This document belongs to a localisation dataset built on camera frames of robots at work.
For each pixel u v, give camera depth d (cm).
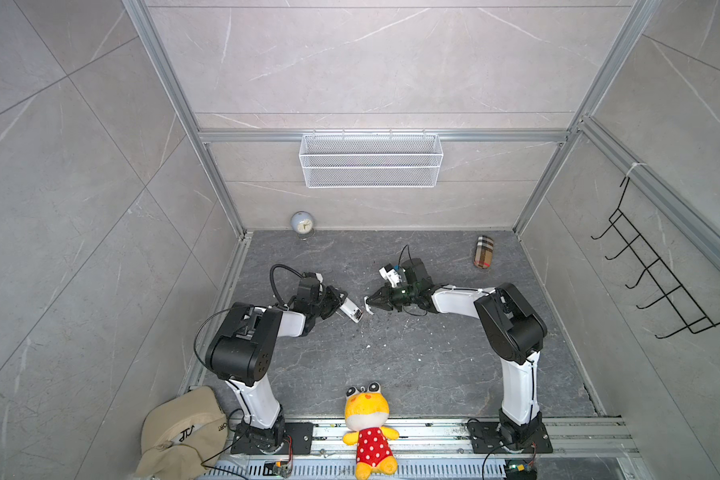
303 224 114
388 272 92
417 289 79
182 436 74
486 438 73
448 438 75
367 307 91
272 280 78
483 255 110
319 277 93
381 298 88
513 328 54
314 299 78
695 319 58
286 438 73
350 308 93
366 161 101
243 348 48
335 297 86
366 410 71
